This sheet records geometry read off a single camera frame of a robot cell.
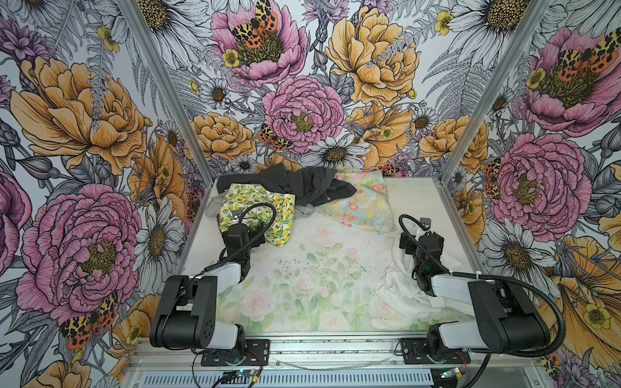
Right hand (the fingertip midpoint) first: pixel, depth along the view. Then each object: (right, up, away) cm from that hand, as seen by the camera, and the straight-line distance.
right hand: (419, 237), depth 92 cm
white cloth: (-11, -20, -9) cm, 24 cm away
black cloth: (-42, +21, +21) cm, 52 cm away
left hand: (-65, +1, +1) cm, 65 cm away
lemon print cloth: (-61, +11, +2) cm, 62 cm away
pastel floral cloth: (-16, +10, +19) cm, 27 cm away
